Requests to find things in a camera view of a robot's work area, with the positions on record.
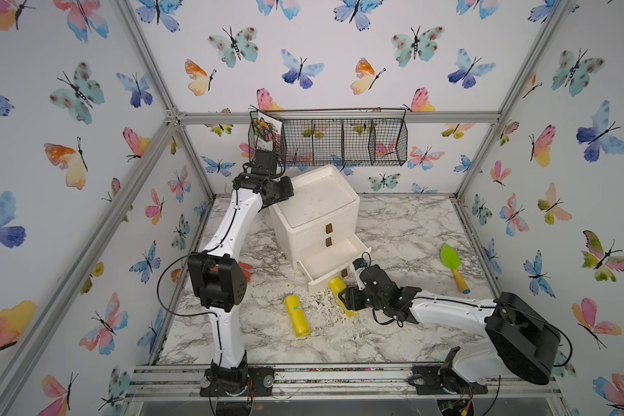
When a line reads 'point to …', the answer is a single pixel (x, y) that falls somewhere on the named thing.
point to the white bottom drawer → (333, 263)
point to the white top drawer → (324, 228)
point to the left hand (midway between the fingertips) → (292, 190)
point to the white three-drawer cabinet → (321, 195)
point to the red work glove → (245, 269)
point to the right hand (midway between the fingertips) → (347, 290)
